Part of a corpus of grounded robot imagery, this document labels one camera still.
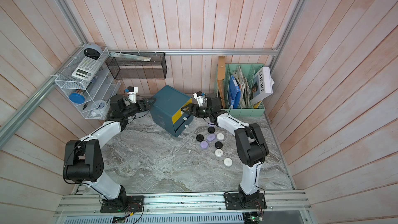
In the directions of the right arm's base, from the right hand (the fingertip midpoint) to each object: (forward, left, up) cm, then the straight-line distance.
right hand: (184, 110), depth 89 cm
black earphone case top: (-2, -17, -18) cm, 24 cm away
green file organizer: (+18, -33, +5) cm, 38 cm away
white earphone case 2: (-19, -20, -15) cm, 32 cm away
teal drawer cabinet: (-6, +9, +5) cm, 12 cm away
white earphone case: (-8, -22, -16) cm, 28 cm away
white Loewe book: (+14, -46, +7) cm, 49 cm away
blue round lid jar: (-5, +53, +15) cm, 56 cm away
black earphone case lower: (-13, -21, -17) cm, 30 cm away
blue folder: (+13, -31, +1) cm, 34 cm away
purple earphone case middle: (-9, -16, -16) cm, 24 cm away
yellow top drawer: (-3, +2, +2) cm, 5 cm away
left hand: (+2, +18, +5) cm, 18 cm away
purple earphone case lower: (-13, -12, -16) cm, 24 cm away
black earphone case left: (-9, -9, -18) cm, 22 cm away
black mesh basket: (+32, +44, +6) cm, 54 cm away
